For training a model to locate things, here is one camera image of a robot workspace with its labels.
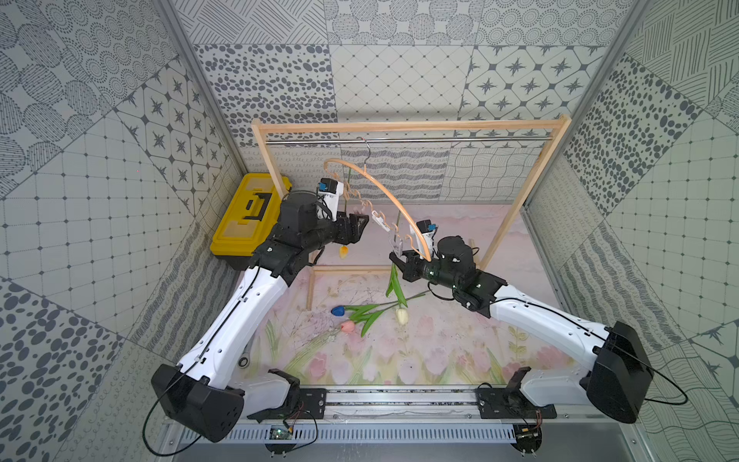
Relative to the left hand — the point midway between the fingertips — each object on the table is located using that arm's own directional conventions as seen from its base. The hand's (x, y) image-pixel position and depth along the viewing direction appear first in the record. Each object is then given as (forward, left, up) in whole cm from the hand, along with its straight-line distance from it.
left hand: (354, 209), depth 70 cm
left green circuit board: (-43, +18, -38) cm, 60 cm away
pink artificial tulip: (-16, +4, -35) cm, 38 cm away
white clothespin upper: (-2, -6, -2) cm, 7 cm away
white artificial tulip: (-12, -11, -17) cm, 24 cm away
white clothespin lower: (-8, -11, -4) cm, 14 cm away
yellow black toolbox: (+12, +38, -18) cm, 44 cm away
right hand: (-6, -9, -12) cm, 17 cm away
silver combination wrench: (-26, +33, -36) cm, 55 cm away
